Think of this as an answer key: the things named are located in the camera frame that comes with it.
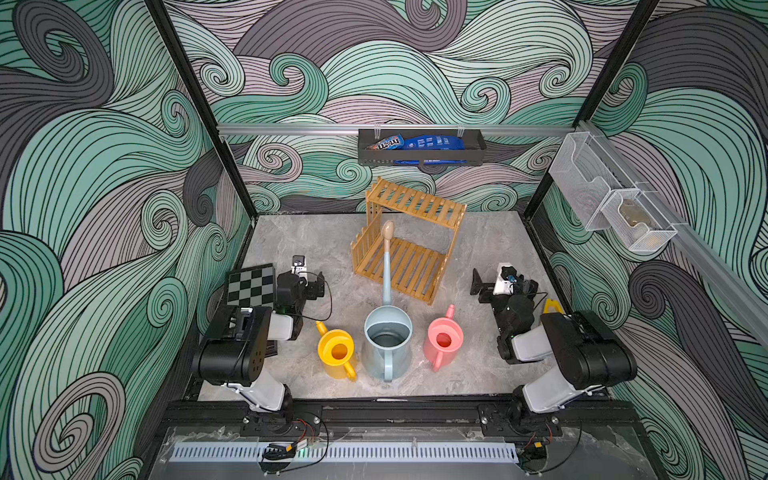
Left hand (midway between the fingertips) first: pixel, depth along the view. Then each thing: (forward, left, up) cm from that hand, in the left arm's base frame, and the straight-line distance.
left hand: (305, 269), depth 94 cm
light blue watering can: (-19, -27, -4) cm, 33 cm away
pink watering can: (-25, -41, +4) cm, 48 cm away
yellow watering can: (-26, -13, +3) cm, 29 cm away
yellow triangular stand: (-9, -80, -7) cm, 80 cm away
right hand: (-3, -59, +5) cm, 59 cm away
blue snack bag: (+29, -41, +28) cm, 57 cm away
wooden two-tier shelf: (+4, -37, -6) cm, 37 cm away
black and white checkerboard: (-4, +17, -4) cm, 18 cm away
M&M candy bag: (+29, -27, +28) cm, 48 cm away
